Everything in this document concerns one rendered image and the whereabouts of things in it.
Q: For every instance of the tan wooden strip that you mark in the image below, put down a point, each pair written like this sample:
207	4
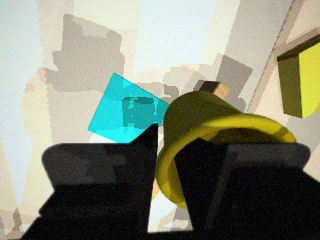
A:
217	88

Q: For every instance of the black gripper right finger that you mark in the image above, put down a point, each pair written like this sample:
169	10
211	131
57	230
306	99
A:
203	169

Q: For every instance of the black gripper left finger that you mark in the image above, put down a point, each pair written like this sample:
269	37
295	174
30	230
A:
92	163

